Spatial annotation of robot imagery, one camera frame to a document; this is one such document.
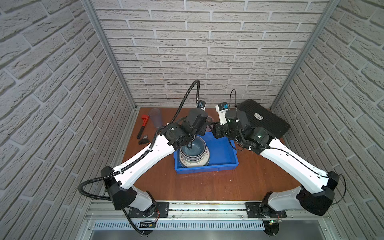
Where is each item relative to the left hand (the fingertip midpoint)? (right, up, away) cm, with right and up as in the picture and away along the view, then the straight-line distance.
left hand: (201, 118), depth 70 cm
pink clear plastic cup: (+3, -5, -7) cm, 9 cm away
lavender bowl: (-5, -23, +10) cm, 26 cm away
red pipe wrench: (-41, +1, +40) cm, 58 cm away
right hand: (+5, -2, -2) cm, 6 cm away
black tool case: (+43, +2, +35) cm, 55 cm away
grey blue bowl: (-1, -17, +16) cm, 23 cm away
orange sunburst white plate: (+1, -27, +16) cm, 31 cm away
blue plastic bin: (+14, -22, +20) cm, 32 cm away
